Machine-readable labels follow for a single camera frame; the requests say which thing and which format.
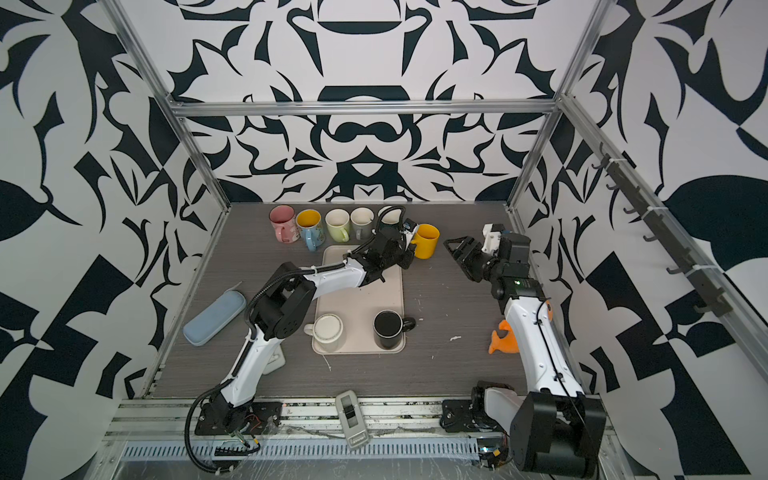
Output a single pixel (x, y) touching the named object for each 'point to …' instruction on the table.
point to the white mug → (326, 330)
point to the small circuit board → (492, 451)
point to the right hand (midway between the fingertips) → (452, 246)
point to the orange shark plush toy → (507, 343)
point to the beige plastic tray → (356, 307)
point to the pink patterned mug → (282, 219)
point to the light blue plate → (215, 317)
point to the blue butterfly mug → (310, 225)
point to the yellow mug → (425, 240)
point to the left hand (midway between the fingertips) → (417, 237)
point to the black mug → (389, 326)
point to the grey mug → (361, 219)
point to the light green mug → (336, 221)
